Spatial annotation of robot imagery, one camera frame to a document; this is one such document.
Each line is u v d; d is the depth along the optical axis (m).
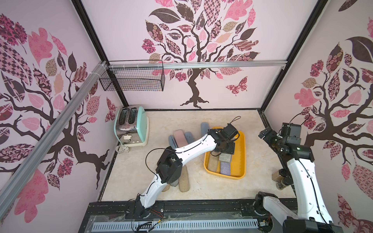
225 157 0.79
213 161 0.88
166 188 0.79
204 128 1.06
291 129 0.53
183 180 0.81
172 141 0.95
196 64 0.94
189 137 0.99
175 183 0.79
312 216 0.37
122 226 0.70
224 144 0.61
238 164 0.89
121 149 0.95
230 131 0.66
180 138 0.96
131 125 0.89
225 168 0.85
